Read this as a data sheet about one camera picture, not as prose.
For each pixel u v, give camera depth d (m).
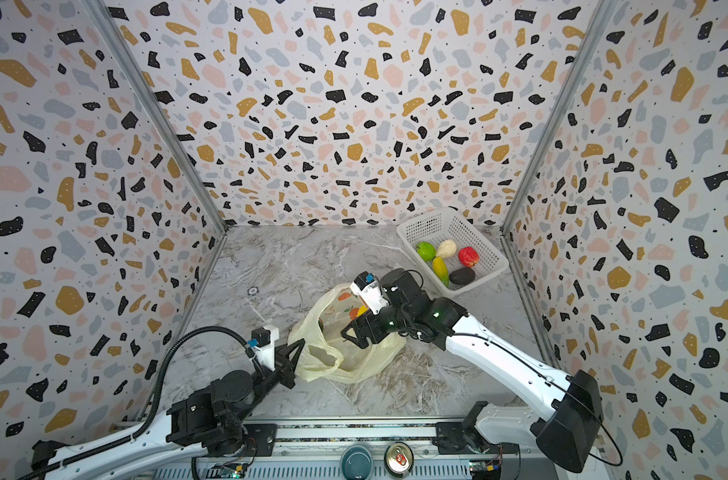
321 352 0.71
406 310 0.55
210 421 0.55
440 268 1.03
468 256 1.06
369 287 0.64
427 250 1.08
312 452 0.73
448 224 1.17
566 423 0.38
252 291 1.03
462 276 1.04
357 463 0.70
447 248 1.09
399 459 0.63
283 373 0.62
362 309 0.94
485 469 0.72
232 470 0.70
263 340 0.60
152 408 0.51
